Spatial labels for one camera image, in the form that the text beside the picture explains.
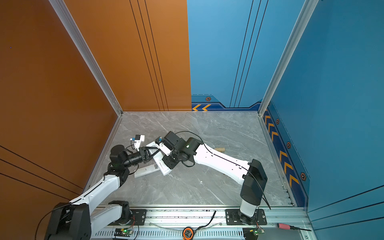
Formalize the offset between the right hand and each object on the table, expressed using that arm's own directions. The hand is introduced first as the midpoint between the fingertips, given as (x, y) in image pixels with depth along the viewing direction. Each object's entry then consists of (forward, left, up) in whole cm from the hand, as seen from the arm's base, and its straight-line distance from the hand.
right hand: (165, 160), depth 74 cm
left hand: (+5, +3, +2) cm, 6 cm away
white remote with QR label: (+2, +15, -16) cm, 22 cm away
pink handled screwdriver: (-25, -58, -18) cm, 65 cm away
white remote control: (+1, +4, 0) cm, 4 cm away
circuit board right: (-28, -41, -20) cm, 54 cm away
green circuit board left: (-27, +20, -19) cm, 39 cm away
